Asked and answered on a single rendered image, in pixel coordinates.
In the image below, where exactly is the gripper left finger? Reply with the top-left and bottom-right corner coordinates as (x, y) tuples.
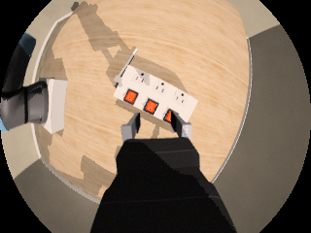
(121, 113), (141, 142)

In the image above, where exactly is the white power strip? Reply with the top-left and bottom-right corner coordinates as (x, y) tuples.
(114, 49), (198, 124)

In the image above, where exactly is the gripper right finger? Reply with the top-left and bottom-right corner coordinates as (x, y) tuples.
(171, 112), (192, 139)

